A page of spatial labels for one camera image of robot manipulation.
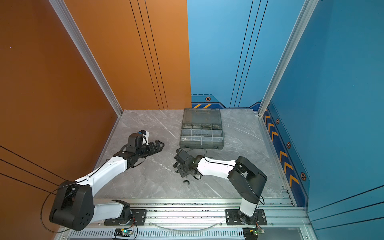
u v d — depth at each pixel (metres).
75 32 0.78
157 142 0.80
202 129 1.05
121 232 0.71
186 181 0.85
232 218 0.72
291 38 0.81
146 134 0.81
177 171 0.89
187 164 0.66
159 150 0.79
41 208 0.43
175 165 0.90
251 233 0.70
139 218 0.73
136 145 0.68
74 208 0.41
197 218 0.75
